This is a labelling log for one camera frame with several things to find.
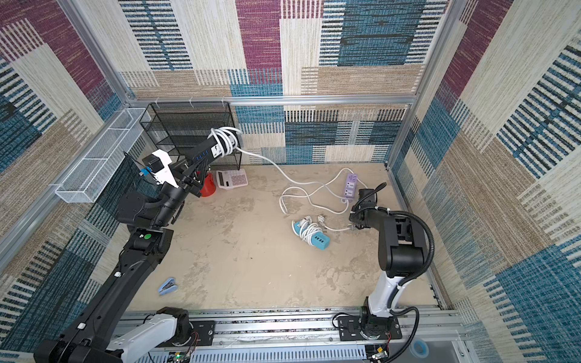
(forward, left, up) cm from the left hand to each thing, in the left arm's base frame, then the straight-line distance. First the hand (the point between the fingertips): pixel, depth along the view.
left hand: (201, 156), depth 61 cm
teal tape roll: (-38, -62, -45) cm, 85 cm away
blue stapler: (-20, +21, -43) cm, 52 cm away
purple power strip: (+25, -51, -41) cm, 70 cm away
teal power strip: (-5, -34, -39) cm, 52 cm away
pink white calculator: (+30, +7, -42) cm, 52 cm away
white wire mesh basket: (+5, +40, -12) cm, 42 cm away
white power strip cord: (+23, -30, -43) cm, 57 cm away
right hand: (+9, -55, -45) cm, 71 cm away
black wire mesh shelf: (+44, +29, -20) cm, 56 cm away
